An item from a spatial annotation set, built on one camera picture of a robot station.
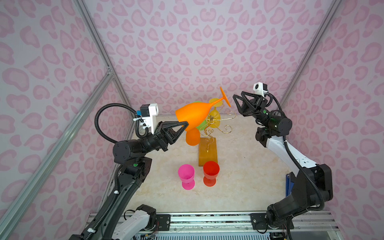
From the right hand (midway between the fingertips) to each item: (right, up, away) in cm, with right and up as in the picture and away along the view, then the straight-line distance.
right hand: (239, 100), depth 55 cm
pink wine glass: (-21, -34, +23) cm, 46 cm away
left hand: (-18, -10, -10) cm, 23 cm away
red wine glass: (-8, -33, +23) cm, 41 cm away
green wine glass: (-12, -9, +18) cm, 23 cm away
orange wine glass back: (-18, -15, +25) cm, 34 cm away
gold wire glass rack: (-9, -26, +44) cm, 51 cm away
